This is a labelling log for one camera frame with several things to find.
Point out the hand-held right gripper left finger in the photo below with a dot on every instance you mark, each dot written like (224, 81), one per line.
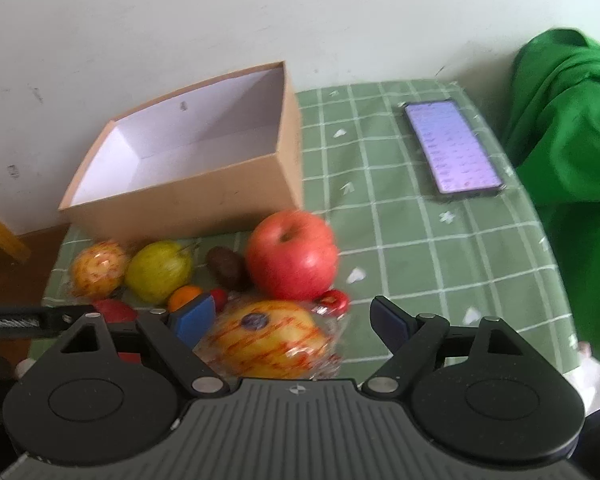
(195, 320)

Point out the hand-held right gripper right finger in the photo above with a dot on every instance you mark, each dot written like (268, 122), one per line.
(387, 322)

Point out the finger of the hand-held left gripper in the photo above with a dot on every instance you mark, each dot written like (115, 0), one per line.
(45, 322)

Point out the small orange mandarin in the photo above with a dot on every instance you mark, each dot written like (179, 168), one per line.
(182, 297)

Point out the small red jujube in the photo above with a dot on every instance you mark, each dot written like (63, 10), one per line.
(221, 296)

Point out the yellow-green pear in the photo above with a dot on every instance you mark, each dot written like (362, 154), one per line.
(157, 272)

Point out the brown dried date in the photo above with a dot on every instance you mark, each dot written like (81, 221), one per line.
(227, 267)

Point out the red apple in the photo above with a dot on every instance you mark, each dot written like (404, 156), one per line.
(112, 310)
(290, 260)

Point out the large plastic-wrapped yellow apple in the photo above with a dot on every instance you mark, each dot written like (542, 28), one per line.
(260, 345)

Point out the small plastic-wrapped yellow apple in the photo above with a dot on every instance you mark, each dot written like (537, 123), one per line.
(97, 270)

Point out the brown cardboard box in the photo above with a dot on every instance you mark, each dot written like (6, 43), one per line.
(205, 195)

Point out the red fruit in plastic wrap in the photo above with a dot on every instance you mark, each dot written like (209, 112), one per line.
(335, 301)

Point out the green checked tablecloth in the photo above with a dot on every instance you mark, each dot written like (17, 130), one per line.
(405, 260)

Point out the wooden furniture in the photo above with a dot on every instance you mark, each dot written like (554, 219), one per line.
(0, 232)

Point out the smartphone with lit screen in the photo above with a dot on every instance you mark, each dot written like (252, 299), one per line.
(450, 147)

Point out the white cloth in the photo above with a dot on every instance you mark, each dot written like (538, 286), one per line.
(597, 375)

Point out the green cloth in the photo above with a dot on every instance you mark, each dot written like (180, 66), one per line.
(575, 160)

